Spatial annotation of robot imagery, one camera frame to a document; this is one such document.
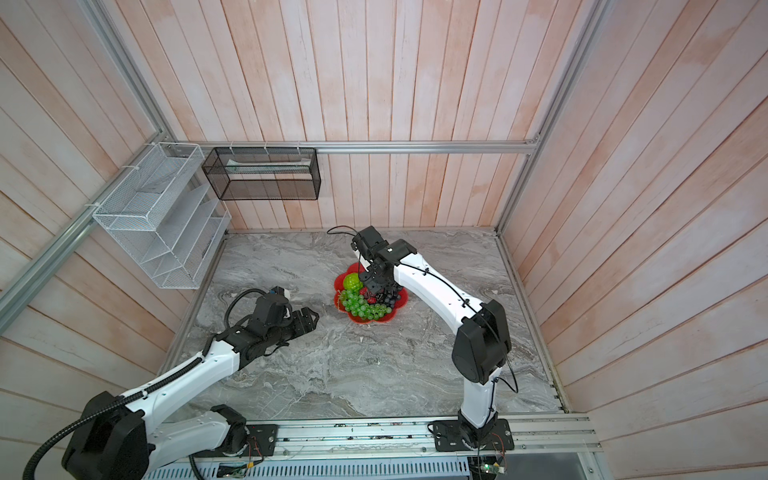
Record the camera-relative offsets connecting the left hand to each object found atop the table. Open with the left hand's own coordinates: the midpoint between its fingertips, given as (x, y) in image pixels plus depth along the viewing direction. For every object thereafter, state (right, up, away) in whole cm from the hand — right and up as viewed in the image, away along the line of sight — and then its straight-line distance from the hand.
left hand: (309, 325), depth 84 cm
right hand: (+20, +14, +2) cm, 24 cm away
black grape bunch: (+23, +7, +10) cm, 27 cm away
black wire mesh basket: (-21, +50, +21) cm, 58 cm away
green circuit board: (-16, -33, -13) cm, 39 cm away
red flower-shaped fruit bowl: (+7, +10, +14) cm, 19 cm away
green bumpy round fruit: (+11, +11, +12) cm, 20 cm away
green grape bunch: (+13, +5, +6) cm, 15 cm away
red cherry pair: (+18, +7, +8) cm, 20 cm away
